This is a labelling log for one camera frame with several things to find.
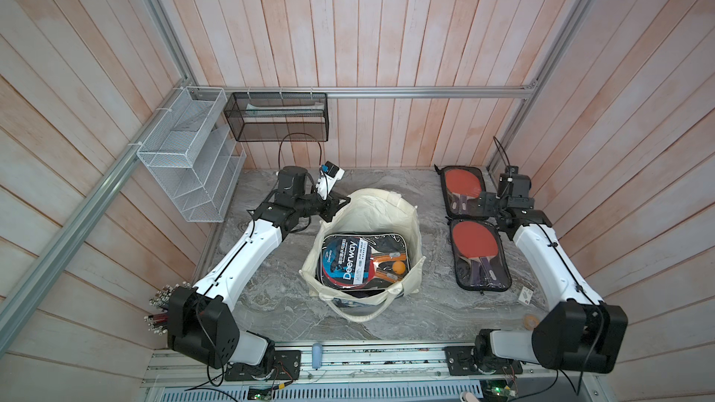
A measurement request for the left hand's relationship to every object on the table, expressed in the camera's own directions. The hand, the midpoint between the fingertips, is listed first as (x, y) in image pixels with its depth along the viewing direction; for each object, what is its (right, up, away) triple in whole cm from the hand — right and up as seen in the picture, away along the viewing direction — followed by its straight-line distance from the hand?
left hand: (347, 202), depth 77 cm
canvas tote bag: (+6, -3, +7) cm, 10 cm away
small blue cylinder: (-8, -41, -4) cm, 42 cm away
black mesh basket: (-27, +32, +27) cm, 50 cm away
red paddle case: (+46, +5, +32) cm, 56 cm away
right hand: (+47, +1, +6) cm, 47 cm away
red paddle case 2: (+44, -18, +14) cm, 50 cm away
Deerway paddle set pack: (+5, -17, +2) cm, 18 cm away
